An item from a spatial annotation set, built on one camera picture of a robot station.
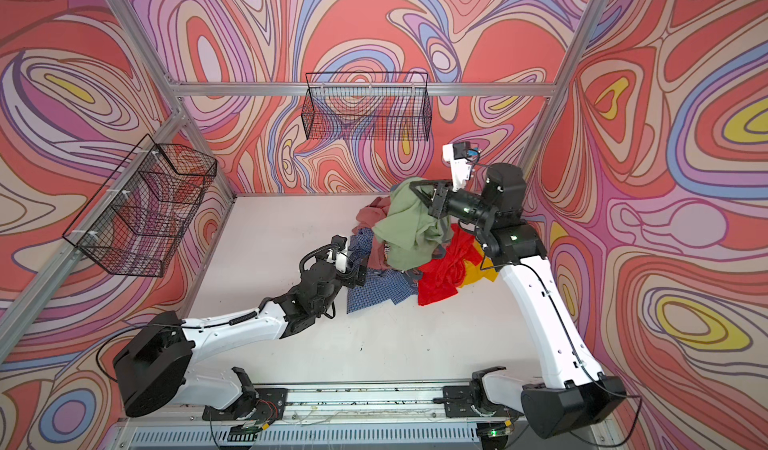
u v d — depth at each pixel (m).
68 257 0.59
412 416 0.73
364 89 0.88
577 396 0.36
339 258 0.68
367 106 0.97
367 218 1.14
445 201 0.53
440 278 0.92
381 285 0.93
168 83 0.86
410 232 0.64
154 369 0.42
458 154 0.54
